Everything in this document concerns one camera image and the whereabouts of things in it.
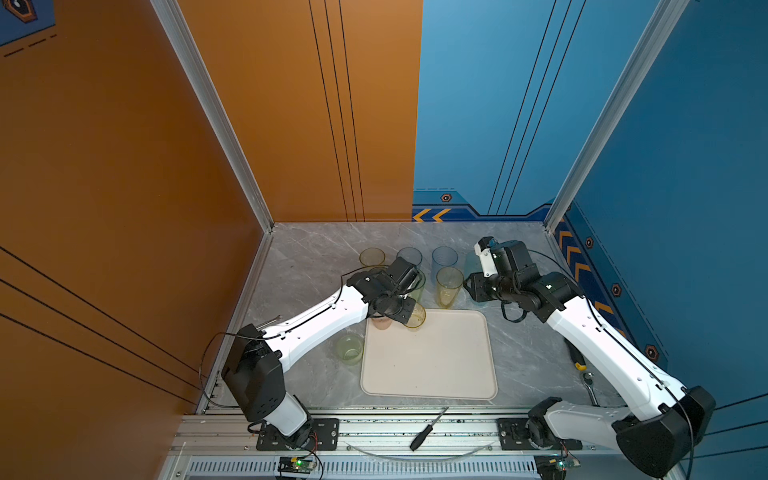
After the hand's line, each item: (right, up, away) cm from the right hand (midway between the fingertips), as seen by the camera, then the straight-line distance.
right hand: (467, 282), depth 77 cm
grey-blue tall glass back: (-14, +7, +17) cm, 23 cm away
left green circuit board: (-43, -43, -6) cm, 61 cm away
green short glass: (-32, -21, +10) cm, 40 cm away
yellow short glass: (-12, -11, +8) cm, 18 cm away
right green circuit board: (+19, -43, -6) cm, 48 cm away
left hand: (-16, -7, +4) cm, 18 cm away
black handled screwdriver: (-12, -37, -4) cm, 40 cm away
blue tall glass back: (-3, +6, +23) cm, 24 cm away
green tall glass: (-12, -5, +14) cm, 19 cm away
